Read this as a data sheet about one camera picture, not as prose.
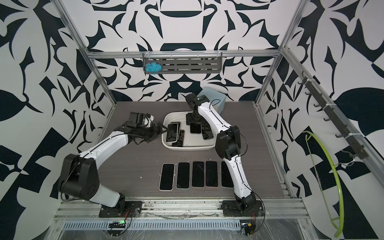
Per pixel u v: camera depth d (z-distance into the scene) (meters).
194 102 0.70
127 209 0.73
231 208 0.73
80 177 0.44
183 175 0.85
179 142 0.96
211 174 0.85
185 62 0.94
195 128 0.92
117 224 0.73
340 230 0.50
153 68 0.91
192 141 0.97
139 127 0.73
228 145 0.60
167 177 0.83
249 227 0.71
